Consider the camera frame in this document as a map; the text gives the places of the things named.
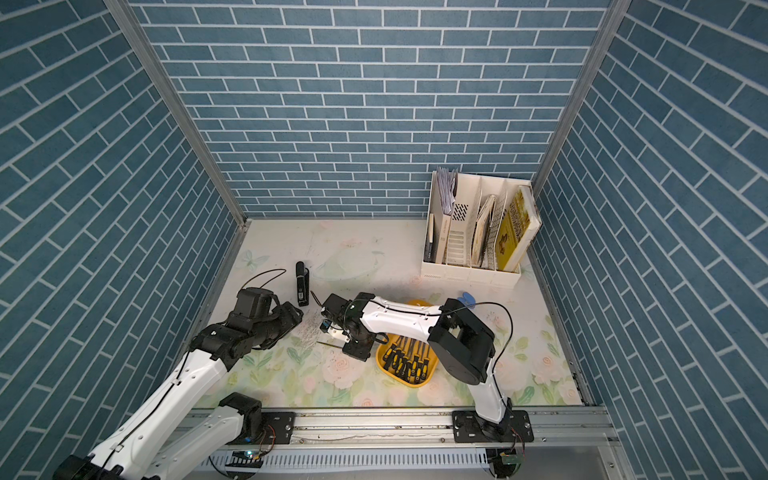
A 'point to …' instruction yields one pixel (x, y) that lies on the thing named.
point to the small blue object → (468, 300)
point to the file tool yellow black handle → (390, 351)
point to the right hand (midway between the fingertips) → (361, 349)
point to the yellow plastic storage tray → (433, 364)
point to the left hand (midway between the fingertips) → (304, 318)
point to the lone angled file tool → (325, 343)
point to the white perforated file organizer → (476, 230)
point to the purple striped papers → (447, 184)
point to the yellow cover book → (521, 228)
